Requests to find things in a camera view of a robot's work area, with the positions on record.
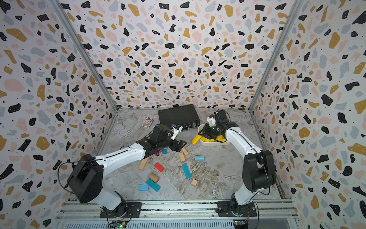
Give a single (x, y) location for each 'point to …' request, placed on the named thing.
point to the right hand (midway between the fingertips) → (200, 133)
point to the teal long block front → (152, 184)
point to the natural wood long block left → (143, 163)
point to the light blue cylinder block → (199, 158)
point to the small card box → (147, 122)
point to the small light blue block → (143, 188)
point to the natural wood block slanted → (185, 150)
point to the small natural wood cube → (194, 182)
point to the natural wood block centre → (182, 157)
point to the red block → (159, 167)
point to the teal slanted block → (187, 171)
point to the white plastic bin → (206, 143)
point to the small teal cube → (165, 151)
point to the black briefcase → (186, 116)
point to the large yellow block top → (196, 139)
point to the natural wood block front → (153, 177)
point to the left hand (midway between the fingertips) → (182, 137)
